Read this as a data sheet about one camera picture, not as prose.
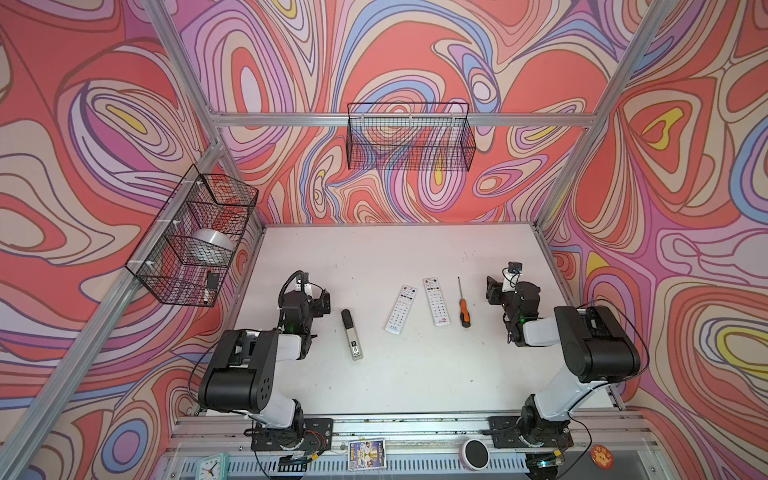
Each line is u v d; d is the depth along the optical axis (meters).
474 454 0.67
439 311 0.93
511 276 0.81
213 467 0.68
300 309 0.72
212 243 0.70
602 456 0.70
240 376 0.45
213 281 0.73
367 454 0.70
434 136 0.96
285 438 0.68
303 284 0.79
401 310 0.93
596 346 0.49
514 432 0.73
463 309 0.96
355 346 0.84
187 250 0.72
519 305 0.75
